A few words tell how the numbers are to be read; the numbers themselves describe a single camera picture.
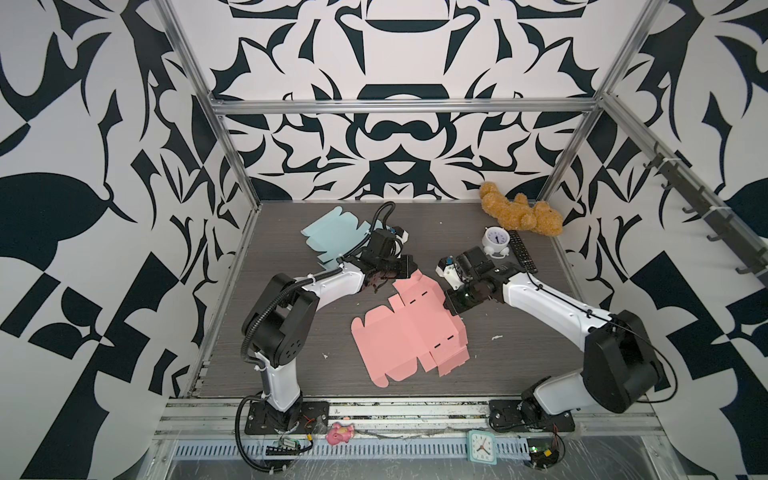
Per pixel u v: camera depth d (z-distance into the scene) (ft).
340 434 2.30
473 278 2.23
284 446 2.28
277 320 1.60
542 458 2.32
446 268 2.60
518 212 3.50
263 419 2.38
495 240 3.46
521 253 3.43
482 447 2.26
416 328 2.95
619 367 1.41
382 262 2.36
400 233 2.77
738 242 1.79
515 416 2.44
